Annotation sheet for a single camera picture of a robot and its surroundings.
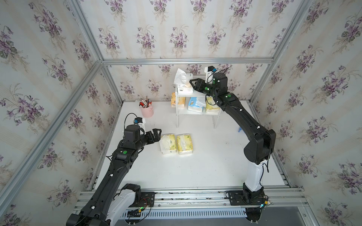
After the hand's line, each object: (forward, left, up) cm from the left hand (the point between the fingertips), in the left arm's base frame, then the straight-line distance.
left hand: (156, 132), depth 77 cm
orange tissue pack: (+26, -14, -1) cm, 29 cm away
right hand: (+23, -21, +17) cm, 35 cm away
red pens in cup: (+34, +13, -11) cm, 38 cm away
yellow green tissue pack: (+2, -5, -16) cm, 17 cm away
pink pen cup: (+27, +11, -14) cm, 32 cm away
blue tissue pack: (+21, -24, +1) cm, 32 cm away
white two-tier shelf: (+19, -17, -5) cm, 26 cm away
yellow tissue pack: (+1, -16, -16) cm, 23 cm away
